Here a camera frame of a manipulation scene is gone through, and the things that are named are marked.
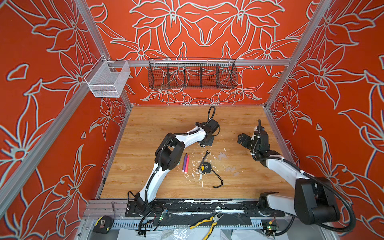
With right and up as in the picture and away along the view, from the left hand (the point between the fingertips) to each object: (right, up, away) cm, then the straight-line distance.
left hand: (207, 140), depth 98 cm
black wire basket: (-13, +46, +2) cm, 48 cm away
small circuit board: (+26, -38, -30) cm, 55 cm away
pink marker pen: (-14, -14, -11) cm, 22 cm away
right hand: (+20, +3, -9) cm, 22 cm away
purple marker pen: (-15, -12, -11) cm, 22 cm away
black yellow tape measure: (-52, -34, -31) cm, 70 cm away
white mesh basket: (-64, +40, -5) cm, 76 cm away
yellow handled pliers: (0, -33, -29) cm, 44 cm away
